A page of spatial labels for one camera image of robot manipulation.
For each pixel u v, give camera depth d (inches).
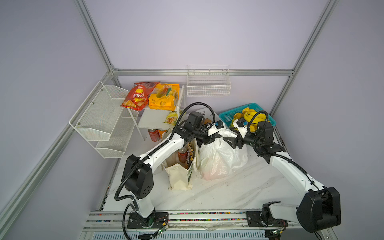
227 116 43.9
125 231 27.7
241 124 25.6
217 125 25.6
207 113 45.1
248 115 42.0
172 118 36.6
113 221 29.4
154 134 38.8
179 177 29.9
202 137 28.2
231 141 28.2
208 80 42.3
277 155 21.5
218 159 32.2
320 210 15.9
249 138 27.1
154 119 38.8
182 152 34.1
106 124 33.1
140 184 17.9
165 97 30.0
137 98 31.4
